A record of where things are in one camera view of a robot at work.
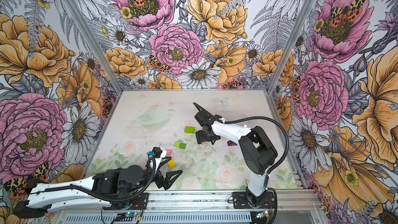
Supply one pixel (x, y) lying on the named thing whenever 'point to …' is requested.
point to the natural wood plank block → (203, 142)
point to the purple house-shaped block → (231, 143)
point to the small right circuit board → (265, 213)
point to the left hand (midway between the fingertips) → (174, 168)
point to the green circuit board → (130, 214)
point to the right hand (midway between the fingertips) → (207, 143)
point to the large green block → (189, 129)
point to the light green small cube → (177, 144)
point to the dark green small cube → (182, 145)
